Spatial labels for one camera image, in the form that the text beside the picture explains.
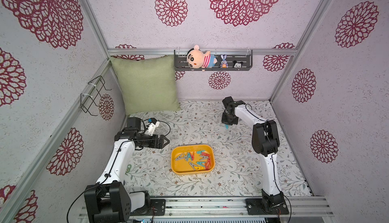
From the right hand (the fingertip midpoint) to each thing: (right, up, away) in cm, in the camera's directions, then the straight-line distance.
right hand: (225, 120), depth 103 cm
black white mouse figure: (+5, +34, -11) cm, 36 cm away
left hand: (-39, -11, -22) cm, 46 cm away
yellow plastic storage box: (-28, -26, -17) cm, 42 cm away
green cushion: (-51, +22, -7) cm, 56 cm away
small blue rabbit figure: (-3, +34, -13) cm, 37 cm away
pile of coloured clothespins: (-18, -26, -16) cm, 35 cm away
